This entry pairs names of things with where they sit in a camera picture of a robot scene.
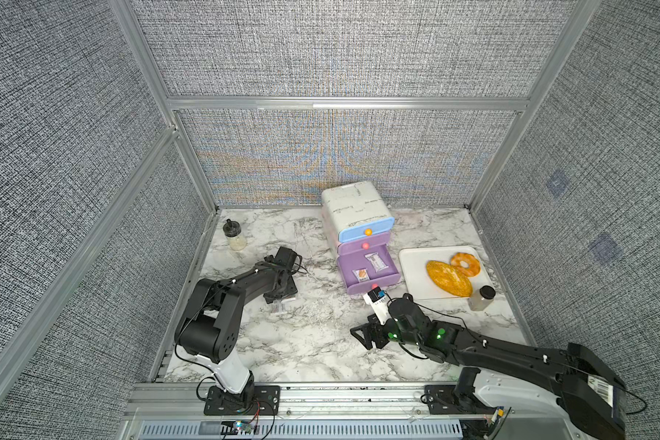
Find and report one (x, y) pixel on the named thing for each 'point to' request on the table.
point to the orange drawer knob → (368, 232)
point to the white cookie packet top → (376, 261)
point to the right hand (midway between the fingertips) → (358, 320)
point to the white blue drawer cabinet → (350, 213)
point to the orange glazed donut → (467, 262)
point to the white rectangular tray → (418, 282)
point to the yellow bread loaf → (449, 278)
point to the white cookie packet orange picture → (362, 274)
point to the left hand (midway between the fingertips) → (289, 289)
